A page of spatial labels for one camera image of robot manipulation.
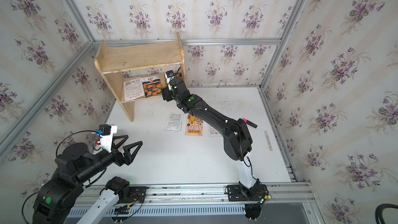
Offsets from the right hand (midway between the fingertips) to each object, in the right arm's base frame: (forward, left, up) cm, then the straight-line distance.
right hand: (168, 87), depth 82 cm
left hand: (-33, +7, +3) cm, 34 cm away
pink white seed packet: (-12, -25, -27) cm, 39 cm away
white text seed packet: (+4, +23, -6) cm, 24 cm away
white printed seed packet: (-5, 0, -27) cm, 28 cm away
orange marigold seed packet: (+6, +12, -5) cm, 14 cm away
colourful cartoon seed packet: (-8, -13, -27) cm, 31 cm away
